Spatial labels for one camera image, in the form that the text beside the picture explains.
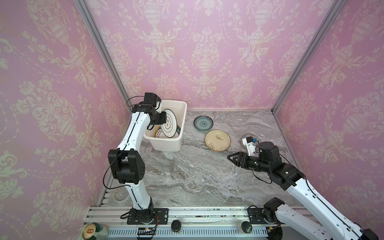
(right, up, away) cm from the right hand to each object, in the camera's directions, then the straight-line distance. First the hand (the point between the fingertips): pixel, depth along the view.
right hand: (231, 158), depth 71 cm
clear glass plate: (+19, +8, +34) cm, 40 cm away
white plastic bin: (-29, +29, +36) cm, 55 cm away
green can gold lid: (-61, -28, -10) cm, 68 cm away
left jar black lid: (-25, -27, -8) cm, 38 cm away
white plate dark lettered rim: (-42, +10, +28) cm, 52 cm away
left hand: (-36, +19, +16) cm, 44 cm away
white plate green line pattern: (-33, +13, +22) cm, 42 cm away
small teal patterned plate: (-11, +17, +41) cm, 46 cm away
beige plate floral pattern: (-1, +5, +31) cm, 31 cm away
